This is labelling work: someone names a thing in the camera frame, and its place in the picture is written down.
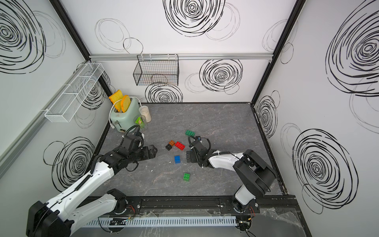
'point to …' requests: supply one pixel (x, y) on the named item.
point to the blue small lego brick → (177, 159)
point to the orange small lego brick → (171, 142)
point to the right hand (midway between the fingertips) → (194, 155)
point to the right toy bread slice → (125, 102)
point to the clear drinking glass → (143, 119)
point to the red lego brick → (180, 145)
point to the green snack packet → (140, 122)
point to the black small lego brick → (168, 147)
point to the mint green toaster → (124, 121)
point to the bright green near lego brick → (186, 177)
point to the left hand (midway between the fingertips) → (150, 151)
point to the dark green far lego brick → (190, 133)
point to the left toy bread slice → (116, 96)
